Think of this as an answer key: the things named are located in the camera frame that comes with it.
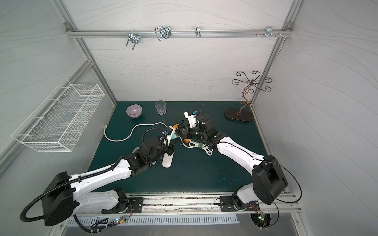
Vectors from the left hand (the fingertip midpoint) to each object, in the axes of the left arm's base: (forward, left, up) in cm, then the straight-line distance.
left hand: (177, 137), depth 76 cm
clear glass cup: (+38, +18, -17) cm, 45 cm away
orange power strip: (+21, +5, -19) cm, 29 cm away
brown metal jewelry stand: (+33, -42, -19) cm, 57 cm away
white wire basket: (0, +56, +11) cm, 57 cm away
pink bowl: (+33, +38, -17) cm, 53 cm away
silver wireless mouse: (+2, +29, -19) cm, 35 cm away
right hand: (+3, +1, +2) cm, 4 cm away
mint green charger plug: (-2, +1, +4) cm, 4 cm away
